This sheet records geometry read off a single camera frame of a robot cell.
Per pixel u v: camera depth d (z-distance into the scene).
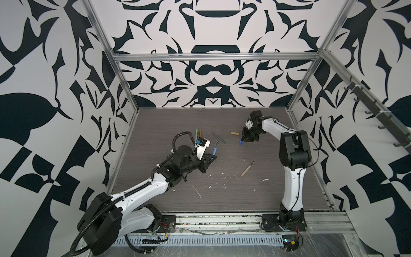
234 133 1.06
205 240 0.78
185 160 0.62
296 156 0.58
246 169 0.90
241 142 1.02
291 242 0.71
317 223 0.76
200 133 1.05
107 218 0.40
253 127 0.91
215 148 0.74
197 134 1.05
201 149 0.68
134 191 0.47
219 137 1.05
